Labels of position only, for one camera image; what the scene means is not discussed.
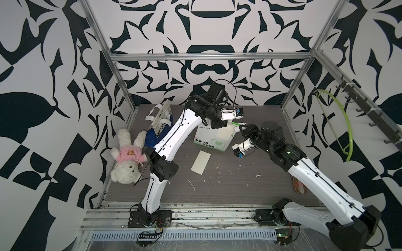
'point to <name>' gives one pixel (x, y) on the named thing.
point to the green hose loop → (315, 92)
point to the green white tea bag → (207, 137)
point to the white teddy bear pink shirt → (128, 157)
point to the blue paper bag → (160, 118)
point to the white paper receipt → (200, 162)
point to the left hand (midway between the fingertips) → (223, 114)
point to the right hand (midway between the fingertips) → (244, 118)
